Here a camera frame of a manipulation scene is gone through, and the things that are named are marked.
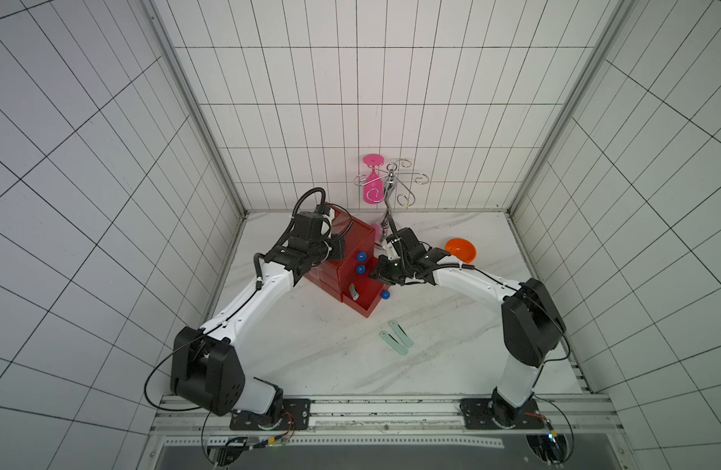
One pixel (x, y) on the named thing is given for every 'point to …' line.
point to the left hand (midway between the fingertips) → (340, 249)
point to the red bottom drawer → (369, 290)
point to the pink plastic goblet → (374, 185)
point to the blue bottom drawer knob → (385, 295)
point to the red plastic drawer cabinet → (349, 279)
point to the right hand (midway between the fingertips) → (370, 267)
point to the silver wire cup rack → (392, 175)
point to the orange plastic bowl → (462, 249)
